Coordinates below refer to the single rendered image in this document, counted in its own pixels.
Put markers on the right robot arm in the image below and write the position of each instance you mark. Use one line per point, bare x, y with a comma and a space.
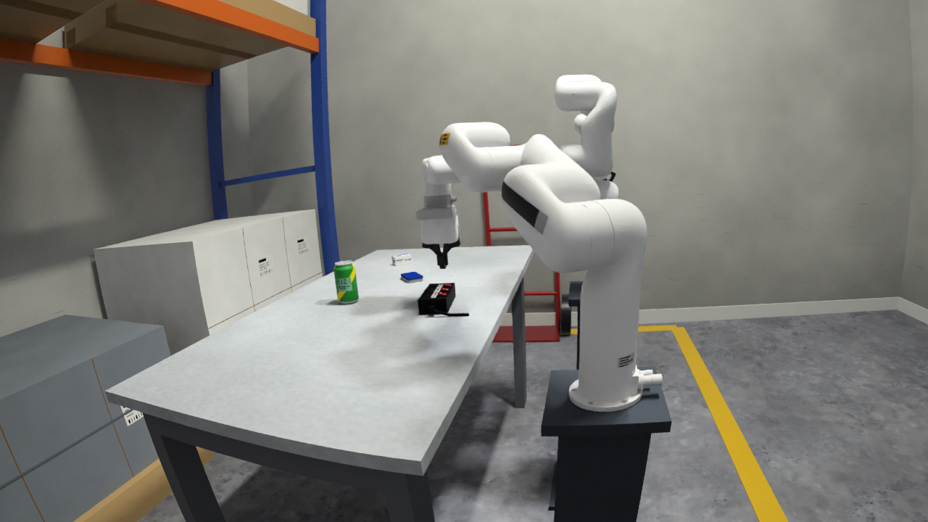
597, 100

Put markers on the black power strip body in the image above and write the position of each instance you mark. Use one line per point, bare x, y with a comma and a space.
439, 297

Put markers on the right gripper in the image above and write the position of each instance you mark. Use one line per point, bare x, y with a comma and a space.
604, 177

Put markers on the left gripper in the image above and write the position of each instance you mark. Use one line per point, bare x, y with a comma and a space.
441, 231

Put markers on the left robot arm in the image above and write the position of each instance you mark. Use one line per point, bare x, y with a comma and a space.
609, 235

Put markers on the green drink can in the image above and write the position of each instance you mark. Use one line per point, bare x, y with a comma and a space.
346, 282

